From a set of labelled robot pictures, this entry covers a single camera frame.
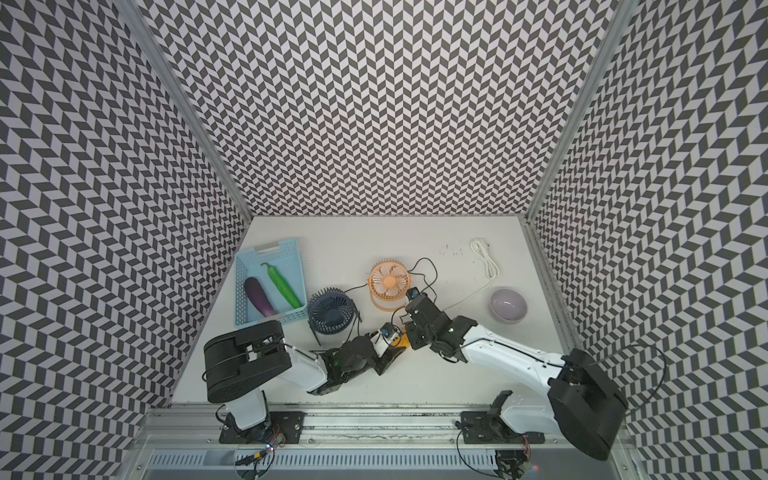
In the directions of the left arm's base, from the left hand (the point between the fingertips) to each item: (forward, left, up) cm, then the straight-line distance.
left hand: (395, 343), depth 87 cm
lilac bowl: (+13, -37, -1) cm, 39 cm away
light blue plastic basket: (+20, +43, 0) cm, 47 cm away
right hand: (+1, -6, +5) cm, 8 cm away
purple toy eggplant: (+16, +45, +3) cm, 48 cm away
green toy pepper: (+14, +33, +1) cm, 36 cm away
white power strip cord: (+26, -32, +2) cm, 42 cm away
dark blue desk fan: (+5, +18, +10) cm, 21 cm away
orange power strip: (-4, -2, +12) cm, 12 cm away
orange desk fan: (+16, +2, +8) cm, 18 cm away
